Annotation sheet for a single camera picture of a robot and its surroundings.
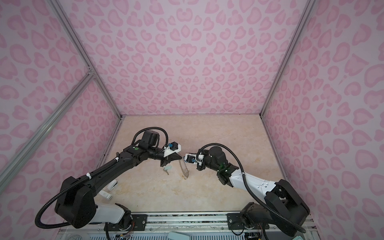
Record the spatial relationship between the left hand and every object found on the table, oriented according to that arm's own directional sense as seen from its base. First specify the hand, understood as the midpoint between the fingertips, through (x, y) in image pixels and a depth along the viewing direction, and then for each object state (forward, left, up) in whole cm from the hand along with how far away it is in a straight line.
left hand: (181, 156), depth 78 cm
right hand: (+3, -6, 0) cm, 6 cm away
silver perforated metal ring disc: (-6, -2, -3) cm, 7 cm away
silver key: (-1, +10, -17) cm, 19 cm away
